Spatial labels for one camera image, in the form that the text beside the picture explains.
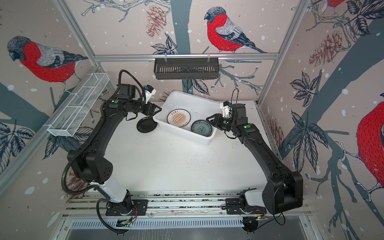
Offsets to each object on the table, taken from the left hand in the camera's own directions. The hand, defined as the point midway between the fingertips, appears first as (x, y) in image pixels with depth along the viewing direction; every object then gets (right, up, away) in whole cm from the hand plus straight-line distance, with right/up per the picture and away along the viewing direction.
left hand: (155, 106), depth 80 cm
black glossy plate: (-14, -12, +26) cm, 32 cm away
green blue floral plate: (+27, -14, +24) cm, 38 cm away
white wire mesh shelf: (-40, -2, -4) cm, 40 cm away
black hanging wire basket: (+15, +29, +26) cm, 42 cm away
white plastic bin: (+25, 0, +31) cm, 39 cm away
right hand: (+28, -8, -2) cm, 29 cm away
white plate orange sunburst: (+9, -7, +30) cm, 32 cm away
